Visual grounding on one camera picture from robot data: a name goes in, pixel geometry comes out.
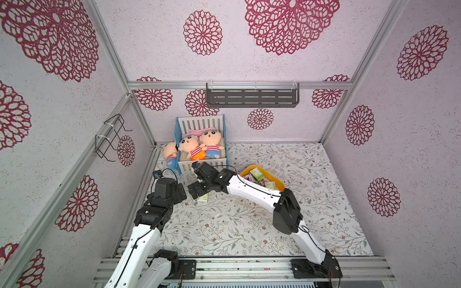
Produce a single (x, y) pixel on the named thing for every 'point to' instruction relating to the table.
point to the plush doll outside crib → (170, 154)
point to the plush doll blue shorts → (210, 140)
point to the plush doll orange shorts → (190, 145)
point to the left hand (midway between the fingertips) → (170, 191)
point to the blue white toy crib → (182, 125)
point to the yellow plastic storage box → (245, 173)
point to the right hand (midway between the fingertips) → (200, 186)
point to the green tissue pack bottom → (270, 185)
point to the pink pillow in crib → (197, 132)
